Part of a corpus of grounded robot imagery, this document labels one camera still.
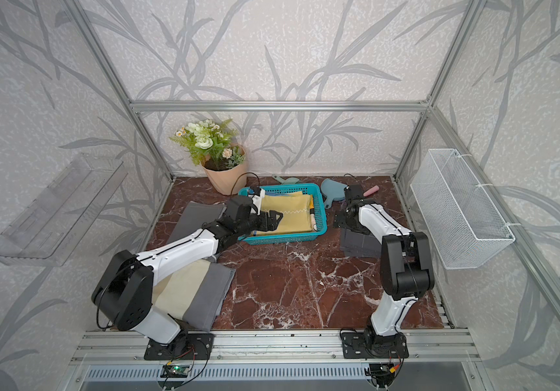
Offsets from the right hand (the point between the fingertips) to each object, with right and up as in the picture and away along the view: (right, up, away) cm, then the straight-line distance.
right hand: (347, 224), depth 96 cm
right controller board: (+4, -42, -25) cm, 49 cm away
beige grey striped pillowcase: (-56, -23, -14) cm, 62 cm away
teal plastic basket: (-22, -6, -1) cm, 23 cm away
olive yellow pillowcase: (-21, +5, +6) cm, 22 cm away
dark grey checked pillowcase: (+3, -8, -1) cm, 8 cm away
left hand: (-28, +5, -10) cm, 30 cm away
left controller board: (-57, -41, -26) cm, 74 cm away
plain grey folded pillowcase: (-66, +2, +9) cm, 66 cm away
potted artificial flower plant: (-52, +29, -4) cm, 60 cm away
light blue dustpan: (-3, +14, +23) cm, 27 cm away
